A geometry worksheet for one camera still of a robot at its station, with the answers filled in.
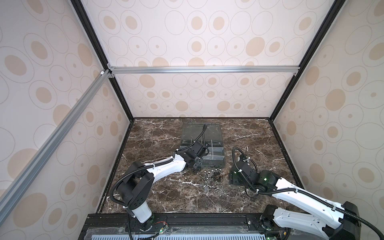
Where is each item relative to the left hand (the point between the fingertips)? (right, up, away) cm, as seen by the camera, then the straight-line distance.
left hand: (199, 153), depth 89 cm
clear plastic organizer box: (+11, +9, +20) cm, 25 cm away
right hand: (+18, -10, -9) cm, 23 cm away
